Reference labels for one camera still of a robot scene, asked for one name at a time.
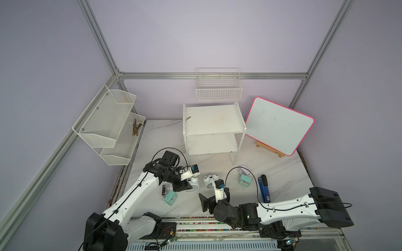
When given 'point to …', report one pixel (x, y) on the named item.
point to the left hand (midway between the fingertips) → (187, 183)
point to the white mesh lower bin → (125, 141)
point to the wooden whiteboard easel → (259, 144)
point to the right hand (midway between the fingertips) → (207, 193)
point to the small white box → (243, 171)
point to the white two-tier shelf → (213, 129)
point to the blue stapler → (264, 187)
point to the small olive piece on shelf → (188, 118)
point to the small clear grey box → (166, 187)
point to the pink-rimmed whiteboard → (281, 128)
